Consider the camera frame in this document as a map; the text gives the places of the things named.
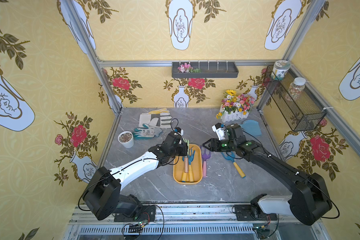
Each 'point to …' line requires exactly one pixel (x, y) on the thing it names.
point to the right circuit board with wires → (258, 227)
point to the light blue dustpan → (251, 127)
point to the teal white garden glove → (146, 132)
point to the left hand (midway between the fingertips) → (183, 145)
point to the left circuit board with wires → (136, 227)
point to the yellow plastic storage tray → (196, 162)
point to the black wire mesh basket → (305, 113)
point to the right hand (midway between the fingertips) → (208, 142)
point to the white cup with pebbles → (126, 138)
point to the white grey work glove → (162, 120)
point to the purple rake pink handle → (205, 157)
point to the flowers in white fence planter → (234, 107)
